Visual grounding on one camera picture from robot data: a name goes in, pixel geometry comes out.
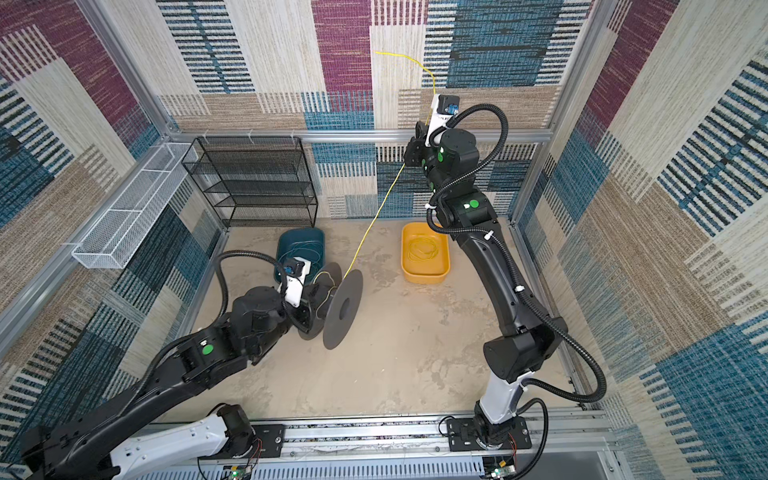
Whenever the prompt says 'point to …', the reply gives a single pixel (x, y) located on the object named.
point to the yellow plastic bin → (429, 272)
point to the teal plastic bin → (297, 234)
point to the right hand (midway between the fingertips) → (420, 125)
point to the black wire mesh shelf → (255, 181)
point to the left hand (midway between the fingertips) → (318, 283)
